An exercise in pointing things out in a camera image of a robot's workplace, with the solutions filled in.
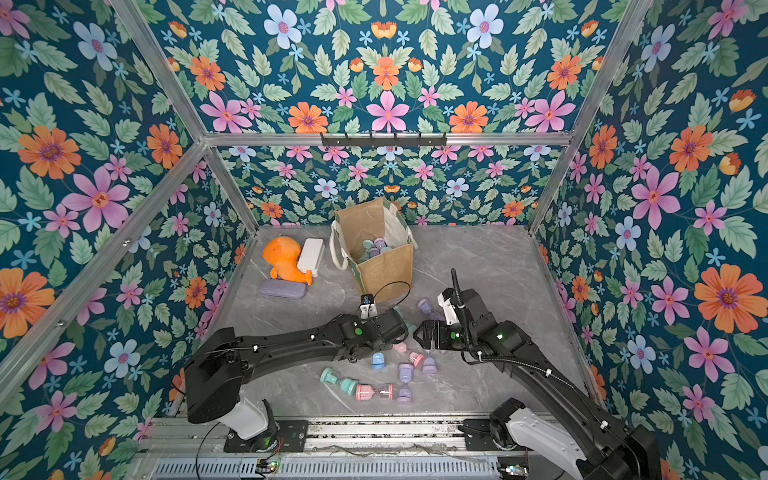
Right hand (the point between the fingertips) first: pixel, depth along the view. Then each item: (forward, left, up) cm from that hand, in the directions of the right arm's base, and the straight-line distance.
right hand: (432, 330), depth 76 cm
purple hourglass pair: (-4, 0, -13) cm, 14 cm away
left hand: (+1, +12, -8) cm, 14 cm away
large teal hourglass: (+40, +23, -11) cm, 47 cm away
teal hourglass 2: (-11, +22, -12) cm, 27 cm away
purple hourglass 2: (+15, +1, -13) cm, 20 cm away
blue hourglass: (-6, +14, -8) cm, 17 cm away
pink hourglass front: (-12, +18, -12) cm, 25 cm away
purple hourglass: (+41, +19, -11) cm, 46 cm away
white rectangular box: (+32, +43, -9) cm, 54 cm away
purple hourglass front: (-6, +7, -14) cm, 16 cm away
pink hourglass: (-3, +4, -12) cm, 13 cm away
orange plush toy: (+30, +51, -6) cm, 60 cm away
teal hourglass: (-4, +5, +10) cm, 12 cm away
